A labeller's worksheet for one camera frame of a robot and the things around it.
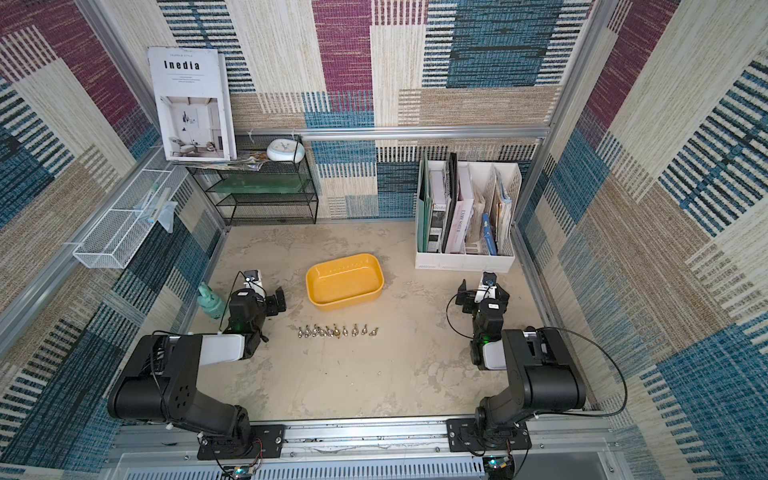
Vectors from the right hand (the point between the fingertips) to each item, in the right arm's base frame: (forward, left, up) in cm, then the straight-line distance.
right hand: (483, 280), depth 91 cm
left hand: (0, +67, -3) cm, 67 cm away
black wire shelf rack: (+22, +61, +16) cm, 67 cm away
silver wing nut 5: (-11, +46, -10) cm, 49 cm away
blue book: (+13, -3, +6) cm, 15 cm away
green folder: (+36, +15, -3) cm, 39 cm away
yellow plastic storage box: (+7, +43, -10) cm, 45 cm away
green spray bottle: (-5, +81, -2) cm, 81 cm away
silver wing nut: (-12, +55, -10) cm, 57 cm away
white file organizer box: (+17, +4, +10) cm, 20 cm away
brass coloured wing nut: (-11, +44, -10) cm, 47 cm away
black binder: (+14, +10, +21) cm, 27 cm away
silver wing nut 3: (-11, +50, -10) cm, 52 cm away
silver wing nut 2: (-11, +53, -10) cm, 55 cm away
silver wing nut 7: (-11, +36, -10) cm, 39 cm away
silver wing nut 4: (-11, +49, -10) cm, 51 cm away
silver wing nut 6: (-11, +39, -10) cm, 41 cm away
